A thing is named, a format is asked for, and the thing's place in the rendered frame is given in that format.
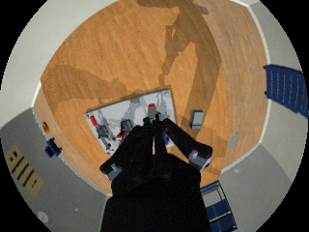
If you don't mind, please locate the grey fixture plate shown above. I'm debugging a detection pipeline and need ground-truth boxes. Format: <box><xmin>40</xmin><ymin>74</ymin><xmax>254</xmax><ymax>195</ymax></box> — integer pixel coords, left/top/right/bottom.
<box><xmin>84</xmin><ymin>89</ymin><xmax>176</xmax><ymax>156</ymax></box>

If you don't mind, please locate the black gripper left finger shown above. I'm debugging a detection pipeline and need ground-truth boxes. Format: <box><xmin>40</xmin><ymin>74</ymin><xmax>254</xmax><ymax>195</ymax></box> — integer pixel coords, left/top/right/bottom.
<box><xmin>99</xmin><ymin>107</ymin><xmax>154</xmax><ymax>182</ymax></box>

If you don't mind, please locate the grey rectangular block with slot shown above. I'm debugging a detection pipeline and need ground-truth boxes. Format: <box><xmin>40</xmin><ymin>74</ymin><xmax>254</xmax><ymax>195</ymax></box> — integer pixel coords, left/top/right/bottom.
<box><xmin>190</xmin><ymin>110</ymin><xmax>204</xmax><ymax>129</ymax></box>

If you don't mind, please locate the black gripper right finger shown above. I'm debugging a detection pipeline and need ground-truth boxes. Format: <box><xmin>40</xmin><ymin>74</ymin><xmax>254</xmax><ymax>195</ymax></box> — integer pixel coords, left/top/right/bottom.
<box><xmin>151</xmin><ymin>106</ymin><xmax>213</xmax><ymax>179</ymax></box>

